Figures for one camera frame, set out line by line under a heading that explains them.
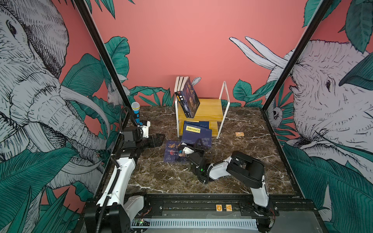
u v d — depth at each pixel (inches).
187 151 31.5
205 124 39.5
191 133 34.9
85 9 27.8
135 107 34.7
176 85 30.0
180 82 30.7
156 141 28.0
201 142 33.8
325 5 27.0
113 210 15.3
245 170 19.9
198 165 25.9
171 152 36.6
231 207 29.3
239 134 40.9
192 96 34.0
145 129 28.3
